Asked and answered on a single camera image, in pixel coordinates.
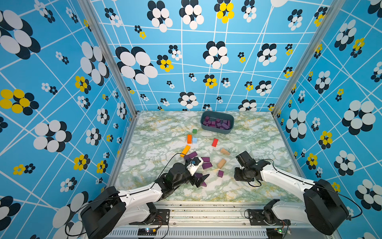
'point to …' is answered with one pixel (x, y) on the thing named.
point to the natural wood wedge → (224, 151)
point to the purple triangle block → (204, 184)
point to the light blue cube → (195, 140)
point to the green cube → (194, 131)
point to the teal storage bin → (221, 122)
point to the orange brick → (189, 139)
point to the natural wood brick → (221, 164)
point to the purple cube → (221, 174)
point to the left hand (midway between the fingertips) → (205, 166)
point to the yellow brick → (185, 151)
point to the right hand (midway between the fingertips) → (238, 175)
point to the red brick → (215, 142)
